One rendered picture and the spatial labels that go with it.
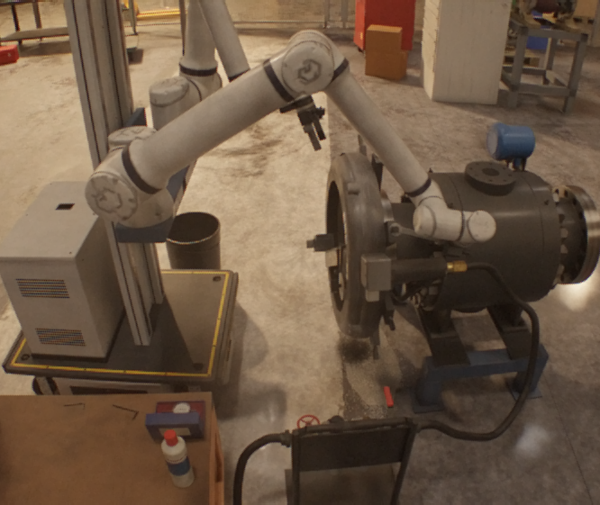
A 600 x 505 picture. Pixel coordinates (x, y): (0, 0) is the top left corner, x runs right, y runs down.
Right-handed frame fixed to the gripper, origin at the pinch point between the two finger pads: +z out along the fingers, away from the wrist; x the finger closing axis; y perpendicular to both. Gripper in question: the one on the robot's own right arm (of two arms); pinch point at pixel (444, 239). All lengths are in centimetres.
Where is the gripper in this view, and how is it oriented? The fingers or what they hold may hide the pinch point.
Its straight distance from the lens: 182.0
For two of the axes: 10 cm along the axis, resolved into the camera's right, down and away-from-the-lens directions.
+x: 2.0, -9.7, 1.0
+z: -0.7, 0.9, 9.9
